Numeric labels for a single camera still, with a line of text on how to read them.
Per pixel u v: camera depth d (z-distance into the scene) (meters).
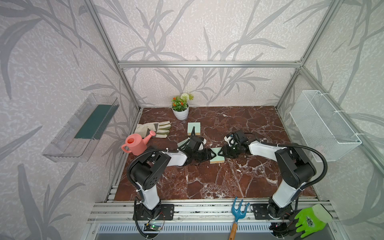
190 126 1.11
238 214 0.73
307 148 0.47
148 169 0.48
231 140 0.86
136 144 0.87
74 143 0.64
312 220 0.71
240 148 0.73
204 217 0.73
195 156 0.79
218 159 0.89
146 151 0.49
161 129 1.07
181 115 1.08
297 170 0.48
